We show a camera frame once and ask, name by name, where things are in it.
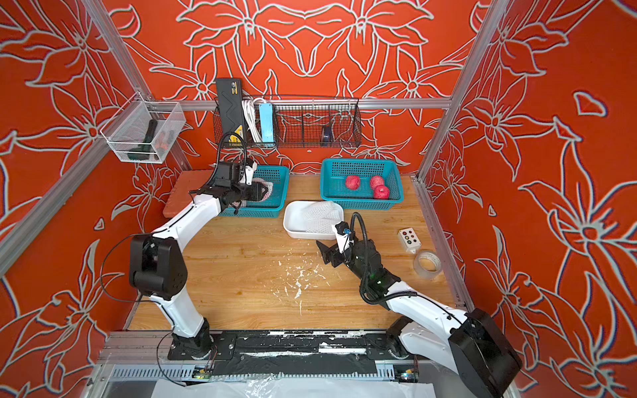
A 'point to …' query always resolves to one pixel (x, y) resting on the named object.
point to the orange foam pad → (179, 198)
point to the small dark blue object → (327, 133)
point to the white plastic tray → (293, 223)
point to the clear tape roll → (427, 264)
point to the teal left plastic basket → (272, 206)
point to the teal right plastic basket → (334, 172)
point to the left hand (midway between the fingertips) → (262, 185)
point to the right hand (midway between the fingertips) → (322, 236)
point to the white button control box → (410, 240)
